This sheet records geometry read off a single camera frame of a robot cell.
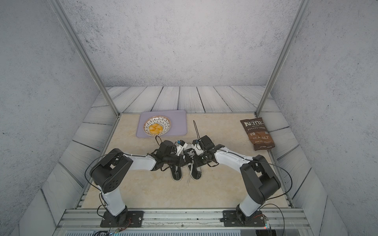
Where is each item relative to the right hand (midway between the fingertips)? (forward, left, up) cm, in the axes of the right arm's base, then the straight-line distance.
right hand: (195, 161), depth 88 cm
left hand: (-1, +2, +1) cm, 2 cm away
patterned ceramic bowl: (+35, +25, -3) cm, 43 cm away
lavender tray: (+38, +14, -4) cm, 40 cm away
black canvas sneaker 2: (-6, 0, -2) cm, 6 cm away
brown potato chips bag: (+24, -45, -4) cm, 51 cm away
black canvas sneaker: (-6, +11, -2) cm, 13 cm away
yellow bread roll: (+27, +29, -1) cm, 40 cm away
